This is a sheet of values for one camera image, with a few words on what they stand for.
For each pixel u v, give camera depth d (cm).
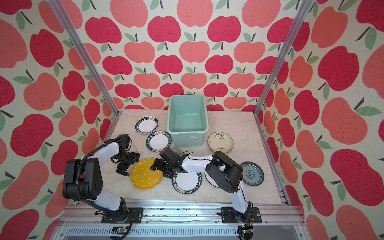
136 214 75
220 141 104
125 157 76
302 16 72
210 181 84
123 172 79
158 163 78
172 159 70
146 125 112
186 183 90
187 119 115
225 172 49
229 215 73
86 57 88
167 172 77
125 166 79
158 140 106
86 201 47
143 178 87
